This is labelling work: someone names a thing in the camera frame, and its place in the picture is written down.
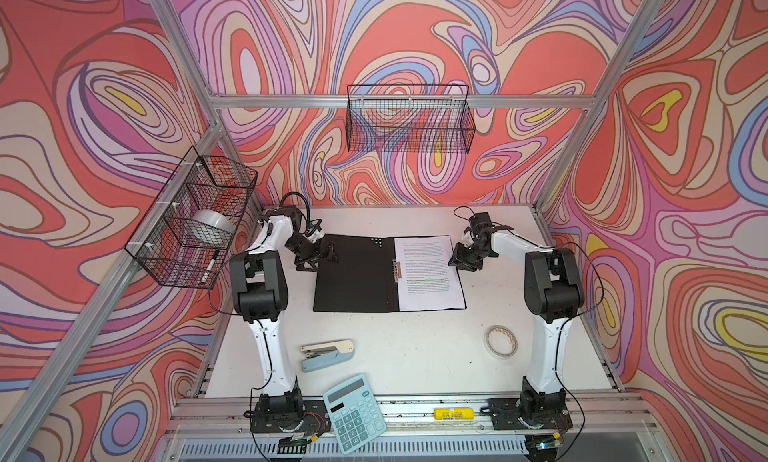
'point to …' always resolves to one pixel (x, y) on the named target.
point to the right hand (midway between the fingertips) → (454, 269)
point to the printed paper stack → (428, 281)
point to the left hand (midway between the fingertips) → (330, 261)
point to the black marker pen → (215, 255)
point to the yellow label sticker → (454, 414)
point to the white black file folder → (380, 273)
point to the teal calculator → (353, 414)
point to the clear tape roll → (500, 342)
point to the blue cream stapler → (321, 354)
